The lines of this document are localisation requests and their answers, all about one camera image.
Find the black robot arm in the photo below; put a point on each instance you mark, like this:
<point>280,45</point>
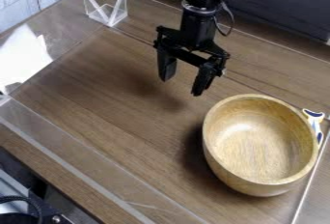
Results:
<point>199,23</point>

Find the clear acrylic corner bracket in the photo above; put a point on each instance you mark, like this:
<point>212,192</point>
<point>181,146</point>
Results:
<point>107,14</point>

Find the clear acrylic right wall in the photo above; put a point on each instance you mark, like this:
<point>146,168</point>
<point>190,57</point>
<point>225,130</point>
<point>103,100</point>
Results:
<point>313,210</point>

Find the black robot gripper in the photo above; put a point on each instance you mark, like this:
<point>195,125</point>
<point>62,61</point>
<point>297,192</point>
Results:
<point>174,47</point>

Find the blue and white toy fish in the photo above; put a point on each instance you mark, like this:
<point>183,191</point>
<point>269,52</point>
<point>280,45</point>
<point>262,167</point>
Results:
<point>316,118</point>

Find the brown wooden bowl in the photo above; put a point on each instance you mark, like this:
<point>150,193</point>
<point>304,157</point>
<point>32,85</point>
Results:
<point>258,143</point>

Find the clear acrylic wall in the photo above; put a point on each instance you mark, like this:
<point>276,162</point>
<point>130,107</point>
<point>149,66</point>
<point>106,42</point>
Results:
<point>313,210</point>
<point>107,190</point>

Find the black metal clamp base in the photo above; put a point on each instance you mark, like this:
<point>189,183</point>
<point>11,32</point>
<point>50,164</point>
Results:
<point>43,210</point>

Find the clear acrylic front wall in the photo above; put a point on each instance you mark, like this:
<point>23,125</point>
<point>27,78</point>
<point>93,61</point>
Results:
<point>107,190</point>

